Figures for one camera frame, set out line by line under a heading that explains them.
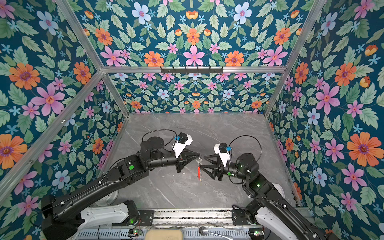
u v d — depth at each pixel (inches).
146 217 29.0
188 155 21.8
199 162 25.4
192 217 29.5
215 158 25.1
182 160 20.5
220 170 21.9
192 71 36.7
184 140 20.1
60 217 15.0
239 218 28.9
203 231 27.0
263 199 19.2
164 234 25.6
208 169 23.1
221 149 21.9
